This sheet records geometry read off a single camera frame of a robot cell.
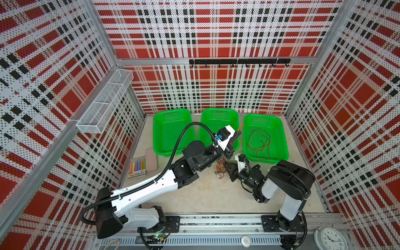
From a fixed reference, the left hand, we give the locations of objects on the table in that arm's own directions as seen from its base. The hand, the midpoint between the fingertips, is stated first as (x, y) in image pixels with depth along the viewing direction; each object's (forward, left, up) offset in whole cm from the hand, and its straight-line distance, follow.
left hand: (241, 131), depth 58 cm
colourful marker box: (+5, +57, -40) cm, 69 cm away
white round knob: (-32, -4, -40) cm, 51 cm away
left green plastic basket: (+40, +44, -42) cm, 73 cm away
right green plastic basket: (+25, -26, -42) cm, 55 cm away
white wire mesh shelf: (+26, +80, -19) cm, 86 cm away
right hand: (+3, +3, -33) cm, 34 cm away
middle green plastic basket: (+45, +8, -41) cm, 62 cm away
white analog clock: (-31, -40, -37) cm, 62 cm away
